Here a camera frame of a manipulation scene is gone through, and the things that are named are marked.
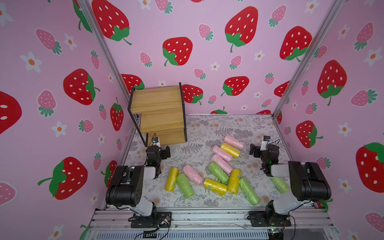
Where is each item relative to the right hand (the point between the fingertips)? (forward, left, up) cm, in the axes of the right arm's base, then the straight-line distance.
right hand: (262, 145), depth 95 cm
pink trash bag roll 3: (-15, +24, -4) cm, 28 cm away
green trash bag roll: (-20, +29, -3) cm, 35 cm away
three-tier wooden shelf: (+15, +69, +10) cm, 71 cm away
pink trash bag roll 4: (-24, +42, -2) cm, 48 cm away
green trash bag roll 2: (-29, +11, -4) cm, 31 cm away
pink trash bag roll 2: (-6, +26, -3) cm, 27 cm away
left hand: (-6, +66, 0) cm, 66 cm away
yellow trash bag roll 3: (-28, +30, -3) cm, 41 cm away
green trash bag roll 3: (-29, +47, -2) cm, 55 cm away
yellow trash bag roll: (-4, +20, -2) cm, 21 cm away
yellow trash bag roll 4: (-26, +56, -4) cm, 62 cm away
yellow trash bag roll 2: (-27, +20, -3) cm, 34 cm away
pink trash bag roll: (+3, +17, -3) cm, 18 cm away
